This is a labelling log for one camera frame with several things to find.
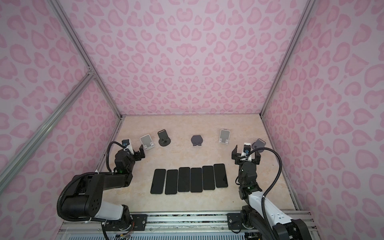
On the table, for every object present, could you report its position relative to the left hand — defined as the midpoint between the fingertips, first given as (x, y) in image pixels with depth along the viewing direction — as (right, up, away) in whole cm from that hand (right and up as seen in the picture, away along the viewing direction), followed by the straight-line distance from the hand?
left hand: (135, 144), depth 91 cm
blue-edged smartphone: (+30, -21, -2) cm, 36 cm away
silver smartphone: (+23, -22, -4) cm, 32 cm away
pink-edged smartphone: (+37, -20, -4) cm, 42 cm away
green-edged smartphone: (+15, -22, -5) cm, 27 cm away
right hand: (+64, 0, -10) cm, 65 cm away
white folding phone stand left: (+5, 0, +8) cm, 9 cm away
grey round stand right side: (+77, 0, +5) cm, 77 cm away
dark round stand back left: (+15, +1, +10) cm, 18 cm away
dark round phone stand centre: (+38, +1, +15) cm, 40 cm away
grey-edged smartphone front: (+44, -20, -2) cm, 49 cm away
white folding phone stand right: (+56, +4, +11) cm, 57 cm away
